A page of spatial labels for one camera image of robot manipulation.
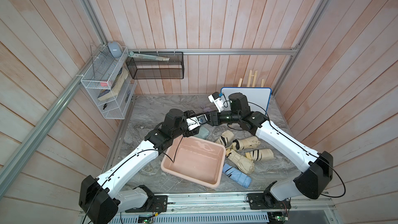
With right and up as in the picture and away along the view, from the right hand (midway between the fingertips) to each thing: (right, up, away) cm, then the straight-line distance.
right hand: (201, 118), depth 72 cm
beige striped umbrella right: (+34, -21, +14) cm, 43 cm away
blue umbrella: (+19, -30, +7) cm, 37 cm away
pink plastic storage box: (-1, -26, +16) cm, 31 cm away
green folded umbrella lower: (+2, -11, +24) cm, 26 cm away
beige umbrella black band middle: (+27, -16, +16) cm, 35 cm away
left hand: (-4, -1, +4) cm, 6 cm away
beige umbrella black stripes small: (+16, -13, +21) cm, 30 cm away
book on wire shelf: (-44, +16, +8) cm, 48 cm away
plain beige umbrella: (+23, -24, +10) cm, 35 cm away
